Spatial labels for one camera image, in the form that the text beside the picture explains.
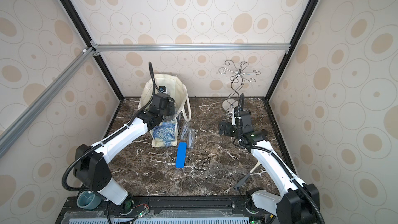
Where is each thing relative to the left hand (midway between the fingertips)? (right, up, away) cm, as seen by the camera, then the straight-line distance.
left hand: (174, 101), depth 83 cm
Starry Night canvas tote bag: (-5, -18, +2) cm, 19 cm away
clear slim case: (+8, -21, +14) cm, 26 cm away
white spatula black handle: (+46, -35, +4) cm, 58 cm away
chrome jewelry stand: (+36, +16, +9) cm, 41 cm away
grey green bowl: (-40, -49, -9) cm, 63 cm away
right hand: (+31, -13, -1) cm, 34 cm away
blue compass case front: (+3, -31, +7) cm, 32 cm away
